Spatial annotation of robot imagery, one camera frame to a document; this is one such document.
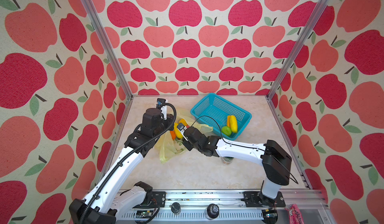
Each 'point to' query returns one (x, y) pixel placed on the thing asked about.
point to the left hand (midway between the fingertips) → (174, 115)
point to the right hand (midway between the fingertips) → (188, 134)
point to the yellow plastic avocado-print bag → (169, 148)
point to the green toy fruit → (226, 130)
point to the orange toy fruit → (173, 135)
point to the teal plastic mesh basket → (213, 110)
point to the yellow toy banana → (233, 124)
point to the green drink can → (227, 160)
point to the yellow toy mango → (229, 121)
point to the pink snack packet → (294, 214)
